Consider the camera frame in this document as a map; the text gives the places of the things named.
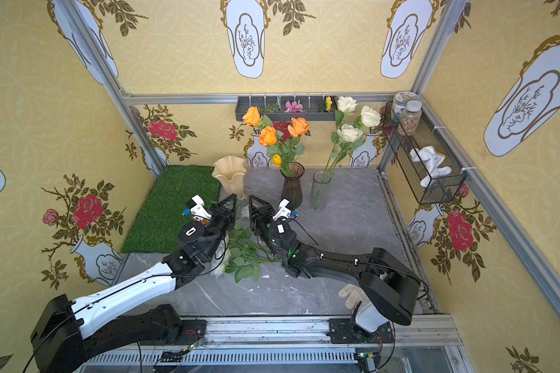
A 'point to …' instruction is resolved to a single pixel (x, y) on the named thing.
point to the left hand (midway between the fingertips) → (230, 193)
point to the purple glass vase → (292, 186)
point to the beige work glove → (356, 294)
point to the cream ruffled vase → (229, 172)
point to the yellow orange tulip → (277, 159)
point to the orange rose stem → (293, 149)
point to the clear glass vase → (320, 191)
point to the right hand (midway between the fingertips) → (253, 194)
